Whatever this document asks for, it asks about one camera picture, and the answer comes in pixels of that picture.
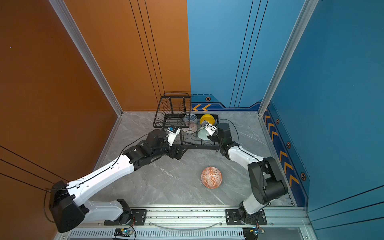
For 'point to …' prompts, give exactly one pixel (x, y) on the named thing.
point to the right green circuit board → (250, 233)
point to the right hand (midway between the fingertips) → (211, 124)
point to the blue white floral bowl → (190, 117)
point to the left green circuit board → (123, 232)
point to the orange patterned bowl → (211, 177)
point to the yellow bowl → (208, 117)
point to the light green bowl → (203, 134)
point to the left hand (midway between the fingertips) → (181, 143)
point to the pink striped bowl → (189, 127)
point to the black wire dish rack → (197, 131)
